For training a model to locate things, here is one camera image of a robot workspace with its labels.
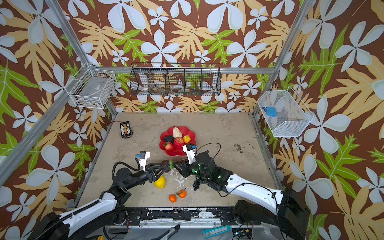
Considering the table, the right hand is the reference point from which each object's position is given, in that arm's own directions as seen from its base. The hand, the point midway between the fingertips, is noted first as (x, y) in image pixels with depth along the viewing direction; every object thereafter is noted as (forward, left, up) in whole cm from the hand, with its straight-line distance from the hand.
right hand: (173, 165), depth 70 cm
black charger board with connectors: (+38, +40, -18) cm, 57 cm away
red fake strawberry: (+20, +6, -15) cm, 26 cm away
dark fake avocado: (+27, +5, -16) cm, 32 cm away
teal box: (-25, -16, -19) cm, 36 cm away
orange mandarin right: (-8, -4, -18) cm, 20 cm away
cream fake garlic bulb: (+31, +1, -14) cm, 34 cm away
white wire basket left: (+43, +50, +14) cm, 67 cm away
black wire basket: (+56, +1, +11) cm, 57 cm away
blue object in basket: (+31, -56, +5) cm, 64 cm away
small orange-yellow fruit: (+26, -6, -15) cm, 31 cm away
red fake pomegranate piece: (+22, -1, -14) cm, 27 cm away
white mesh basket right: (+28, -63, +6) cm, 69 cm away
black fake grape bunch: (-3, -11, -18) cm, 22 cm away
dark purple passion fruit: (0, +4, 0) cm, 4 cm away
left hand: (0, +4, -1) cm, 4 cm away
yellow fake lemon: (-3, +8, -15) cm, 17 cm away
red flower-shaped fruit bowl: (+33, +7, -17) cm, 38 cm away
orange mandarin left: (-10, +1, -18) cm, 21 cm away
